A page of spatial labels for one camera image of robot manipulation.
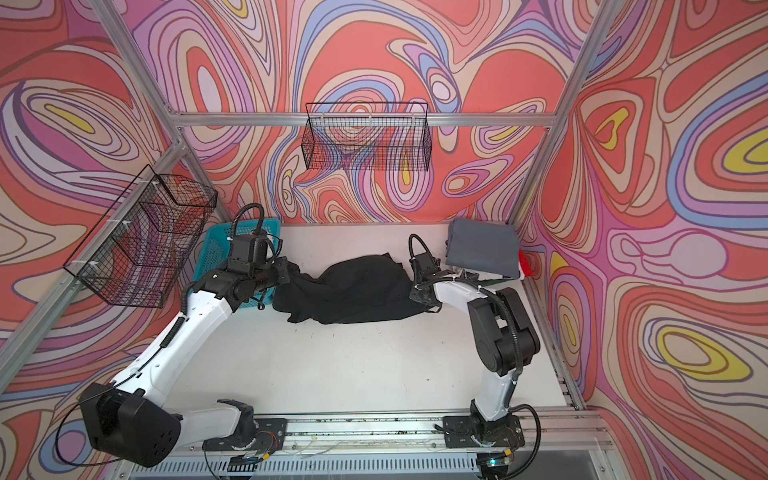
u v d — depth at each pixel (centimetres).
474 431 65
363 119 88
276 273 71
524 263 105
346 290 97
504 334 49
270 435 72
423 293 72
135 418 38
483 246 100
